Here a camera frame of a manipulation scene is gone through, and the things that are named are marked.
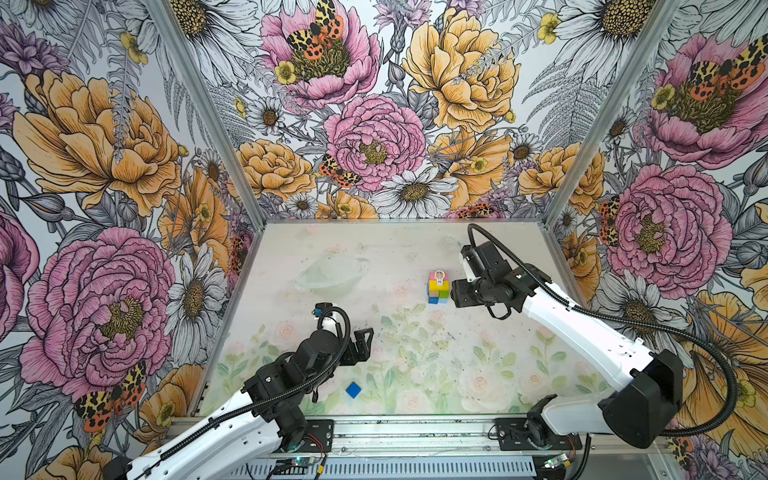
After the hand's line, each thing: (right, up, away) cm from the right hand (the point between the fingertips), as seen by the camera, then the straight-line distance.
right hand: (463, 303), depth 80 cm
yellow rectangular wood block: (-6, +3, +15) cm, 16 cm away
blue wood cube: (-29, -24, +2) cm, 38 cm away
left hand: (-28, -9, -4) cm, 29 cm away
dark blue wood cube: (-6, -2, +18) cm, 19 cm away
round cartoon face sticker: (-4, +5, +15) cm, 16 cm away
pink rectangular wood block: (-6, +5, +17) cm, 19 cm away
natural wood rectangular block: (-6, 0, +16) cm, 17 cm away
